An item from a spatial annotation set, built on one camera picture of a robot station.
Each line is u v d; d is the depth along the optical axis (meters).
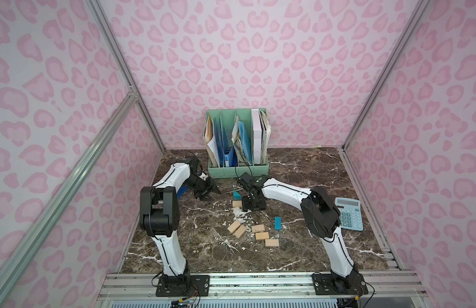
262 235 0.86
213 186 0.83
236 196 0.97
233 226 0.88
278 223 0.90
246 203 0.84
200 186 0.80
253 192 0.70
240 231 0.86
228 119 1.06
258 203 0.85
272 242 0.84
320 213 0.54
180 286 0.67
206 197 0.86
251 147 1.04
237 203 0.95
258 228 0.88
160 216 0.52
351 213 0.90
